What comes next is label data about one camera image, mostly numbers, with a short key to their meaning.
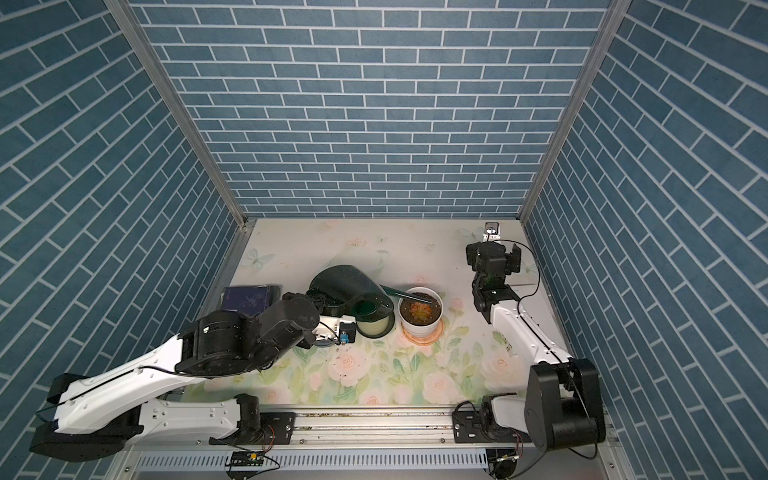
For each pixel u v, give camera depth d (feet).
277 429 2.43
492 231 2.36
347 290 2.28
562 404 1.35
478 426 2.42
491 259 2.03
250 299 2.92
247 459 2.37
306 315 1.43
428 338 2.91
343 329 1.72
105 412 1.28
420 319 2.72
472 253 2.56
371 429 2.47
